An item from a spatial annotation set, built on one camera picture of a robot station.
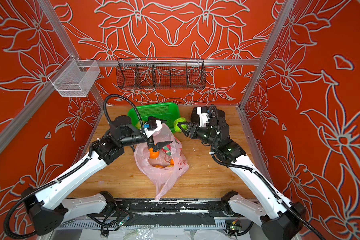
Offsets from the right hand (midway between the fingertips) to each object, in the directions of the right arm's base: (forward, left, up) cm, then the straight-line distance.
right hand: (178, 125), depth 65 cm
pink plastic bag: (-11, +8, -25) cm, 29 cm away
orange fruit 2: (-6, +4, -28) cm, 29 cm away
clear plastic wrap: (-36, +16, -34) cm, 52 cm away
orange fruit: (0, +16, -29) cm, 33 cm away
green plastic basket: (+35, +8, -29) cm, 46 cm away
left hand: (-3, +5, +2) cm, 6 cm away
